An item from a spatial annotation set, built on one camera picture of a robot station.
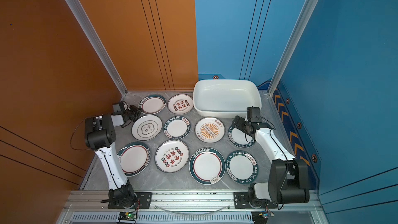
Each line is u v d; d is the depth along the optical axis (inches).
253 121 26.8
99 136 24.0
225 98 45.2
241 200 28.5
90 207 29.2
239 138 39.4
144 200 28.6
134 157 34.8
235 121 31.6
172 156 34.3
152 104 45.2
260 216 27.8
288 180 16.4
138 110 41.5
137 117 39.5
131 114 37.9
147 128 39.1
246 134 30.3
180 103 44.2
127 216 27.9
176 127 39.4
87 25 32.8
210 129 38.4
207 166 32.5
